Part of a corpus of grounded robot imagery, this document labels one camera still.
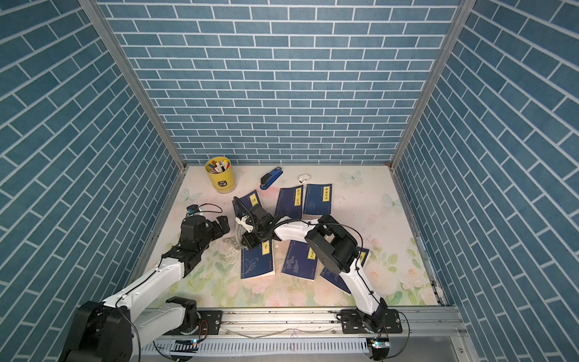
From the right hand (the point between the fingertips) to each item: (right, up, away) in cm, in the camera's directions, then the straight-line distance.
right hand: (244, 243), depth 91 cm
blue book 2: (+18, +15, +13) cm, 27 cm away
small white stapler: (+24, +27, +21) cm, 42 cm away
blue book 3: (+31, +17, +14) cm, 39 cm away
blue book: (-1, +17, +13) cm, 21 cm away
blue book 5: (+22, -6, -5) cm, 23 cm away
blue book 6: (+36, -11, -9) cm, 38 cm away
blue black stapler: (+7, +27, +20) cm, 34 cm away
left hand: (-7, +10, -4) cm, 13 cm away
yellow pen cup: (-15, +31, +13) cm, 37 cm away
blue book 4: (+6, -5, -5) cm, 10 cm away
